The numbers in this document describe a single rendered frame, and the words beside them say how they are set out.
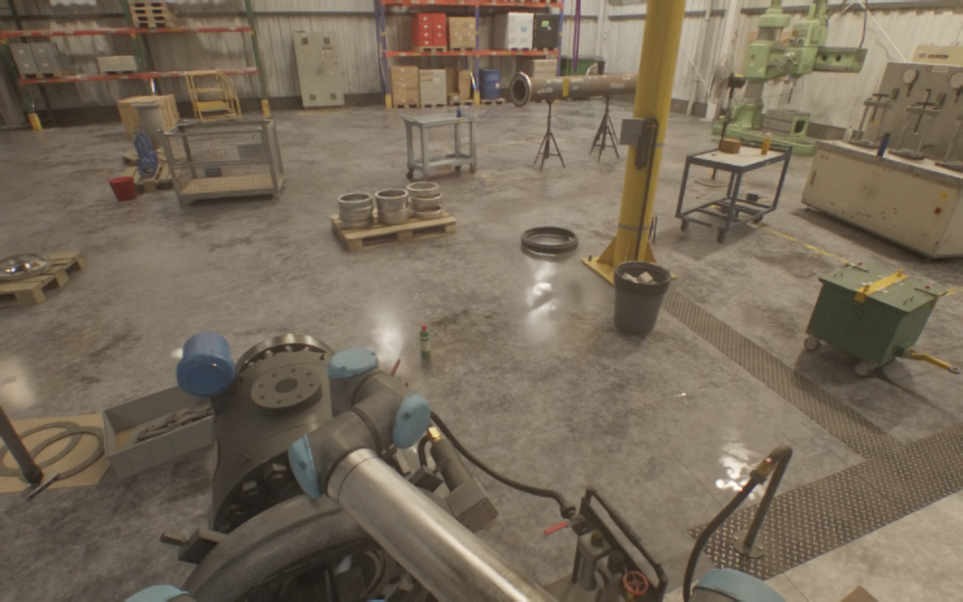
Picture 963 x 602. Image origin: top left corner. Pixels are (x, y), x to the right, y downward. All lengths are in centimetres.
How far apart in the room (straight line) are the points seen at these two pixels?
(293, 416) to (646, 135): 335
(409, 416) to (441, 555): 26
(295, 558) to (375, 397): 50
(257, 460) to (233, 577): 38
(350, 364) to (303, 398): 71
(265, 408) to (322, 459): 86
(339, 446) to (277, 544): 48
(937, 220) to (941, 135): 118
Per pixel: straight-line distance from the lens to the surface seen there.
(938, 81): 727
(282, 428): 158
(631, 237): 444
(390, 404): 83
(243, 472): 156
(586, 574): 188
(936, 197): 633
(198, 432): 298
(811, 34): 1156
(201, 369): 174
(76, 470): 324
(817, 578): 260
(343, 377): 90
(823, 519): 283
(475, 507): 138
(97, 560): 276
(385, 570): 160
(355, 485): 73
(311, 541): 121
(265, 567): 124
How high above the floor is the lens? 190
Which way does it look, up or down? 29 degrees down
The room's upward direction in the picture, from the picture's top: straight up
